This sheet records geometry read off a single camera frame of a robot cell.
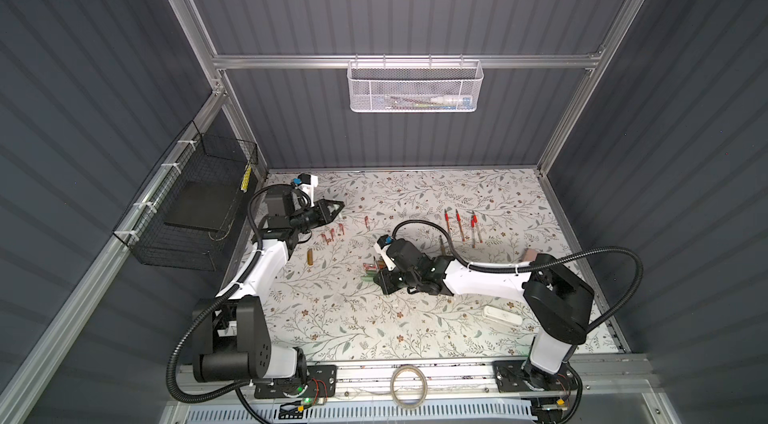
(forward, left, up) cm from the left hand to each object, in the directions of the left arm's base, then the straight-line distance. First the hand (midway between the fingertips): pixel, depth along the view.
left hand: (347, 206), depth 82 cm
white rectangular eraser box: (-25, -42, -17) cm, 52 cm away
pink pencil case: (-5, -56, -18) cm, 59 cm away
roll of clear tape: (-40, -20, -21) cm, 50 cm away
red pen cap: (+5, +8, -22) cm, 24 cm away
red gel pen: (+10, -33, -21) cm, 40 cm away
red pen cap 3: (+10, -3, -21) cm, 24 cm away
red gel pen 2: (+10, -36, -21) cm, 43 cm away
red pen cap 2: (+7, +5, -21) cm, 23 cm away
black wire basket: (-8, +38, +7) cm, 40 cm away
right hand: (-15, -8, -14) cm, 22 cm away
